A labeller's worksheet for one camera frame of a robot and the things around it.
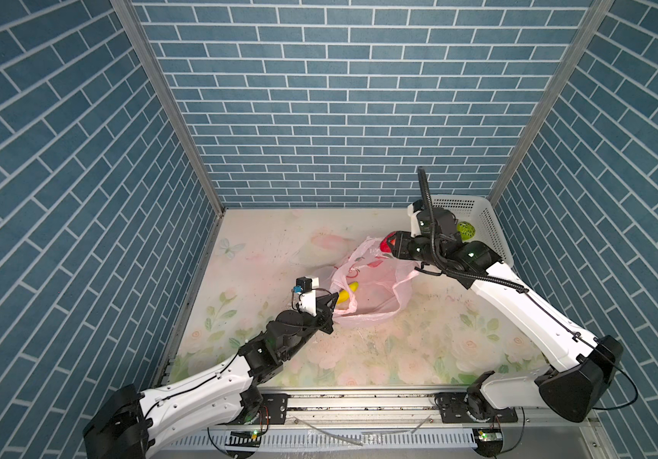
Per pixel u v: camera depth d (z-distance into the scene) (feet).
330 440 2.31
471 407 2.18
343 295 3.09
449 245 1.78
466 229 3.45
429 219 1.75
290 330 1.84
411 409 2.47
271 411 2.42
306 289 2.09
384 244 2.48
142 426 1.37
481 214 3.67
